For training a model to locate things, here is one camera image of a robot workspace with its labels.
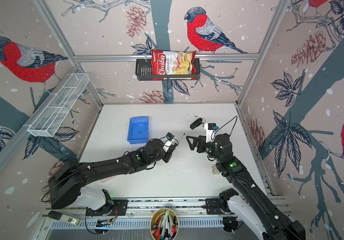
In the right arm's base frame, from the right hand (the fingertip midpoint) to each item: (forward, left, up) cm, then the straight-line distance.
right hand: (190, 139), depth 75 cm
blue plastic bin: (+19, +37, -20) cm, 46 cm away
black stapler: (+25, -5, -19) cm, 31 cm away
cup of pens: (-35, +11, -14) cm, 39 cm away
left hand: (-1, +9, -6) cm, 11 cm away
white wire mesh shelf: (0, +70, +11) cm, 71 cm away
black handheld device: (-34, +58, -16) cm, 70 cm away
